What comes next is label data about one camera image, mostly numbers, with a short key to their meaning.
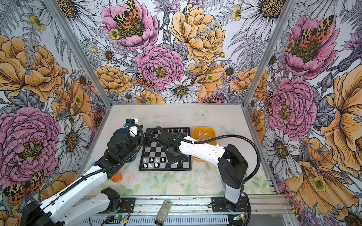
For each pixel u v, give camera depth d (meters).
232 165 0.45
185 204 0.76
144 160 0.88
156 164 0.85
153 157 0.89
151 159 0.87
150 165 0.85
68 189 0.46
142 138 0.54
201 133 1.02
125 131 0.97
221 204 0.74
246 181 0.50
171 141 0.65
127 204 0.75
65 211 0.43
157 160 0.87
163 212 0.69
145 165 0.85
